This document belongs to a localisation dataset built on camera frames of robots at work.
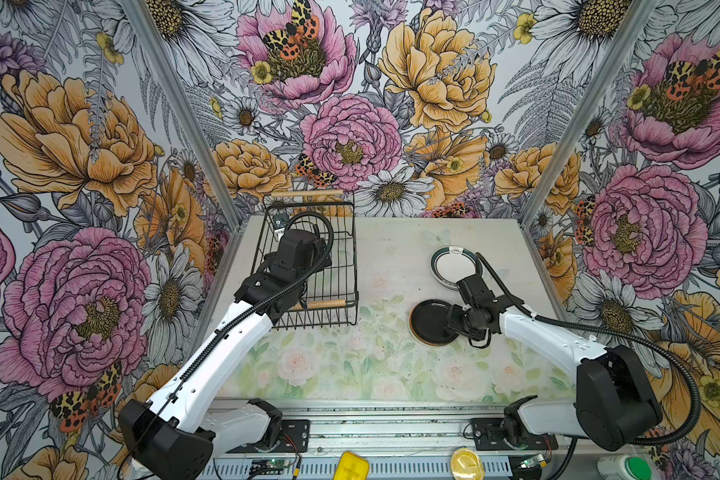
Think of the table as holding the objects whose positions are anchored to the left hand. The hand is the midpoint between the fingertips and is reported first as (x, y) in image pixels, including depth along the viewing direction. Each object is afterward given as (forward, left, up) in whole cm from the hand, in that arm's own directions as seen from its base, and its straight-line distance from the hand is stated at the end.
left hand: (303, 257), depth 75 cm
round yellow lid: (-40, -38, -27) cm, 62 cm away
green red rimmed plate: (+17, -46, -26) cm, 56 cm away
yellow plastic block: (-40, -12, -27) cm, 50 cm away
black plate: (-5, -35, -27) cm, 44 cm away
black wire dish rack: (-1, -6, -18) cm, 19 cm away
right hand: (-10, -40, -23) cm, 48 cm away
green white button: (-42, -69, -18) cm, 83 cm away
